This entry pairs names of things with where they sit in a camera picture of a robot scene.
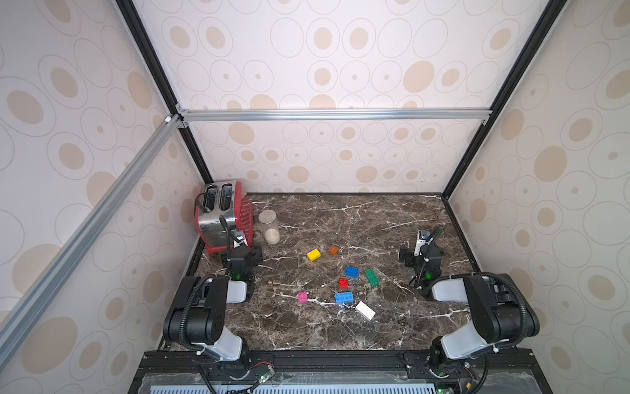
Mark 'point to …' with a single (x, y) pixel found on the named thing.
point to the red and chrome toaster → (226, 198)
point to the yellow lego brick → (313, 254)
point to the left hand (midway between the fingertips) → (247, 242)
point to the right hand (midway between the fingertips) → (428, 246)
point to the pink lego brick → (303, 297)
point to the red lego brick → (343, 283)
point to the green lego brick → (372, 277)
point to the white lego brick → (365, 310)
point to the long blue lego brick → (344, 297)
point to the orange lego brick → (333, 249)
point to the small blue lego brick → (352, 272)
